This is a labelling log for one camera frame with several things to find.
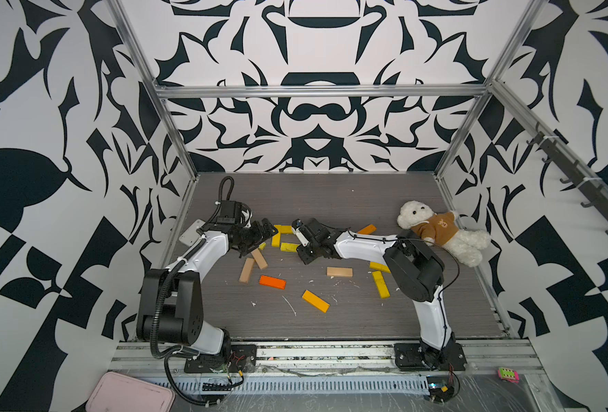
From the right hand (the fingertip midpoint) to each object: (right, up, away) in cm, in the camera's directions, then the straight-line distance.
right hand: (300, 247), depth 96 cm
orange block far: (+26, +6, +5) cm, 27 cm away
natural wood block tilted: (-14, -4, -2) cm, 15 cm away
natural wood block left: (-19, -7, -6) cm, 21 cm away
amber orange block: (+6, -16, -12) cm, 20 cm away
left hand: (-11, +6, -6) cm, 14 cm away
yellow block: (-9, +3, 0) cm, 9 cm away
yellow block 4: (-14, +1, 0) cm, 14 cm away
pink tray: (-49, -32, -29) cm, 65 cm away
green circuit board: (+39, -34, -25) cm, 57 cm away
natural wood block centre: (+13, -7, -7) cm, 16 cm away
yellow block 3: (-4, 0, -2) cm, 4 cm away
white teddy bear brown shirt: (+52, +7, -3) cm, 52 cm away
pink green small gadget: (+56, -29, -26) cm, 68 cm away
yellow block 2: (-5, +7, -7) cm, 11 cm away
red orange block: (-9, -10, -8) cm, 16 cm away
